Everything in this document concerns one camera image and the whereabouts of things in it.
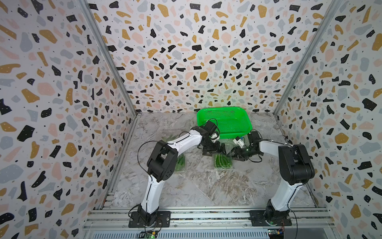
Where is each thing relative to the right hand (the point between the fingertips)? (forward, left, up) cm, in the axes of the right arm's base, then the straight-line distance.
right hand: (231, 156), depth 94 cm
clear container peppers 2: (-3, +6, -1) cm, 6 cm away
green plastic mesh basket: (+32, -4, -3) cm, 33 cm away
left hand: (-2, +6, +6) cm, 9 cm away
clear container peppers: (-6, +31, +1) cm, 31 cm away
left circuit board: (-41, +43, -3) cm, 59 cm away
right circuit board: (-39, -18, -5) cm, 43 cm away
